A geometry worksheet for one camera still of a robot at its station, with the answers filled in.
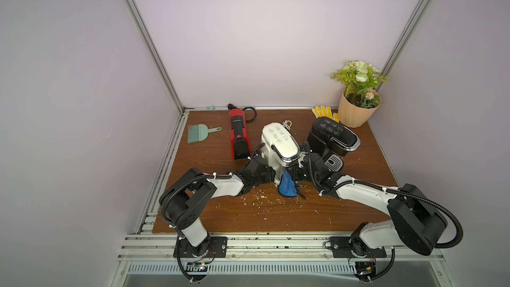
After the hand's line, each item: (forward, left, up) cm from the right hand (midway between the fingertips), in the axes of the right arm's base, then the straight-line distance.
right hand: (286, 166), depth 86 cm
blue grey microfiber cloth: (-7, 0, -5) cm, 9 cm away
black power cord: (+46, +32, -8) cm, 57 cm away
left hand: (-1, +4, -6) cm, 7 cm away
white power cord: (+30, -3, -6) cm, 31 cm away
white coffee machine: (+1, +3, +14) cm, 15 cm away
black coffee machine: (+5, -18, +13) cm, 23 cm away
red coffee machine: (+4, +20, +8) cm, 22 cm away
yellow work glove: (+43, -27, -9) cm, 52 cm away
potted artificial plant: (+38, -41, +6) cm, 56 cm away
